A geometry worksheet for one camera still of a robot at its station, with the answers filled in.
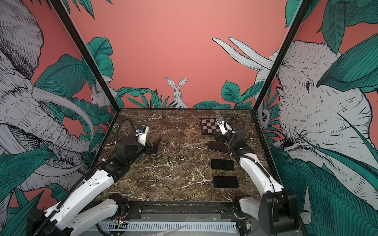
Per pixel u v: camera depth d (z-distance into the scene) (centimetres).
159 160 93
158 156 93
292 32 78
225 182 84
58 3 69
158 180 84
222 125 70
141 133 65
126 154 57
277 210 53
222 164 90
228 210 75
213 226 70
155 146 70
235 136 61
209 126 107
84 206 47
